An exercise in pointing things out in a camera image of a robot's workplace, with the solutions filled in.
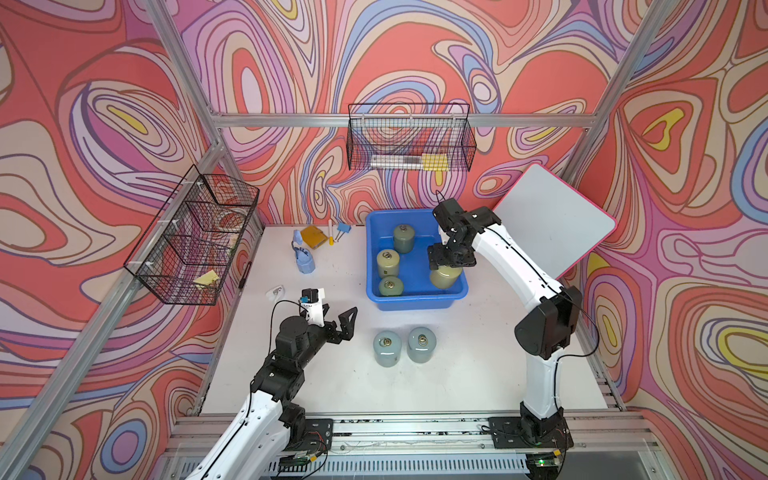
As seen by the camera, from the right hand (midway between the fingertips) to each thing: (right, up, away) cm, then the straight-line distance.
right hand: (447, 270), depth 85 cm
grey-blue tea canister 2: (-8, -20, -4) cm, 22 cm away
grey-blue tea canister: (-17, -21, -4) cm, 28 cm away
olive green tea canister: (-17, +2, +14) cm, 22 cm away
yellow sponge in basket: (-62, -1, -13) cm, 63 cm away
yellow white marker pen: (-39, +13, +31) cm, 52 cm away
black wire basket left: (-67, +5, -13) cm, 68 cm away
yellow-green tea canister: (-1, -2, -3) cm, 4 cm away
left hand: (-29, -10, -7) cm, 31 cm away
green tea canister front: (-16, -5, +6) cm, 18 cm away
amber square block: (-46, +11, +31) cm, 57 cm away
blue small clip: (-35, +15, +34) cm, 51 cm away
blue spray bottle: (-46, +3, +16) cm, 49 cm away
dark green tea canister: (-11, +10, +23) cm, 28 cm away
